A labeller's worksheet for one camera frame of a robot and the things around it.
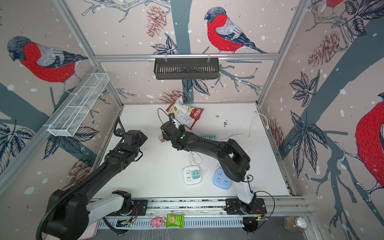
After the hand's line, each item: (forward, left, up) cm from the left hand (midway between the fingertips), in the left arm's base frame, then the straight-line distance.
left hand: (136, 136), depth 85 cm
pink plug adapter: (+5, -11, -12) cm, 17 cm away
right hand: (+5, -19, -1) cm, 20 cm away
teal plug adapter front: (-20, -34, -7) cm, 40 cm away
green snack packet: (-39, -24, -12) cm, 48 cm away
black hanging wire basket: (+50, -16, +13) cm, 54 cm away
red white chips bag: (+26, -25, -10) cm, 38 cm away
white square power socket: (-19, -30, -12) cm, 37 cm away
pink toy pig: (-40, -16, -12) cm, 44 cm away
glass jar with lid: (-42, -76, -5) cm, 87 cm away
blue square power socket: (-21, -48, -11) cm, 54 cm away
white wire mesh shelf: (-1, +28, +16) cm, 33 cm away
